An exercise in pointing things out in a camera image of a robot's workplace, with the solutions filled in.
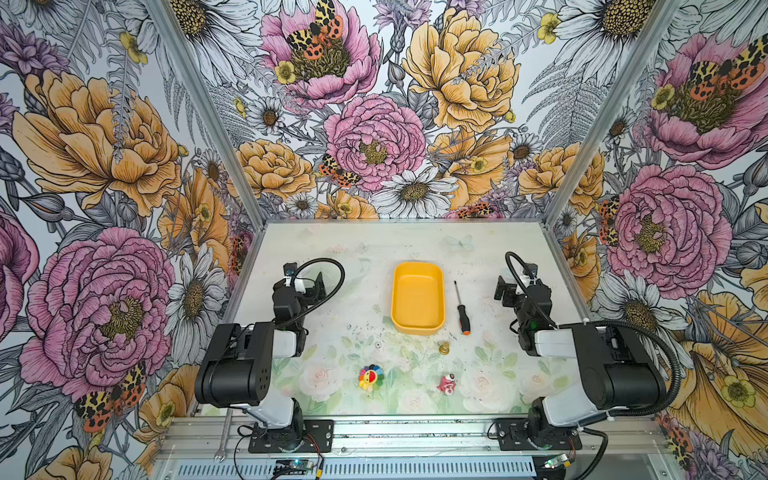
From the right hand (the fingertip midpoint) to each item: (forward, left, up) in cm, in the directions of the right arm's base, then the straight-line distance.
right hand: (515, 285), depth 94 cm
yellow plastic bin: (+1, +30, -10) cm, 31 cm away
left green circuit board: (-44, +62, -7) cm, 76 cm away
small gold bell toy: (-17, +24, -6) cm, 30 cm away
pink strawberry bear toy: (-28, +25, -3) cm, 37 cm away
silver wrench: (-41, +80, -7) cm, 90 cm away
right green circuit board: (-44, 0, -8) cm, 45 cm away
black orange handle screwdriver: (-10, +16, -5) cm, 20 cm away
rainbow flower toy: (-25, +44, -6) cm, 51 cm away
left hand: (+2, +64, +2) cm, 64 cm away
